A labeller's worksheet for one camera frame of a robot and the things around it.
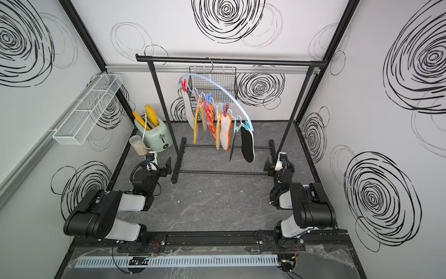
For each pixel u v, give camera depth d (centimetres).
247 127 61
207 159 102
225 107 64
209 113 73
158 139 96
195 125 81
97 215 45
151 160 75
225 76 96
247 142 64
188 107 83
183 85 74
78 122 74
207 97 68
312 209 44
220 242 75
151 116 96
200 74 62
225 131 72
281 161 77
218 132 76
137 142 96
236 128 67
